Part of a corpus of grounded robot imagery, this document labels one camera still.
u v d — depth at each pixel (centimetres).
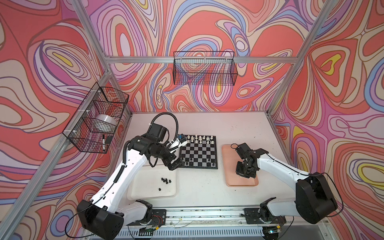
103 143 72
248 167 69
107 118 74
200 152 96
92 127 73
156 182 87
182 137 64
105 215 36
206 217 75
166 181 84
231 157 92
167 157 63
